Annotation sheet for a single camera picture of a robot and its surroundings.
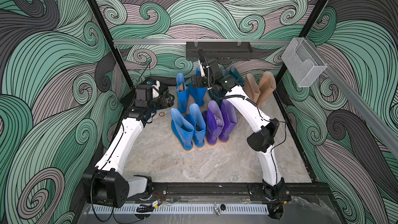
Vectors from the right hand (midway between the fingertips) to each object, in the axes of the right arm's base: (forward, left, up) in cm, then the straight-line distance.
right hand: (197, 77), depth 82 cm
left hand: (-10, +15, -3) cm, 19 cm away
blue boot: (+1, 0, -14) cm, 14 cm away
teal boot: (+10, -22, -6) cm, 25 cm away
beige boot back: (-3, -30, -6) cm, 30 cm away
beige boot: (+4, -42, -11) cm, 44 cm away
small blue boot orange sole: (-4, +8, -10) cm, 14 cm away
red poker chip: (-3, +25, -31) cm, 39 cm away
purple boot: (-23, -8, -9) cm, 26 cm away
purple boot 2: (-24, -15, -5) cm, 28 cm away
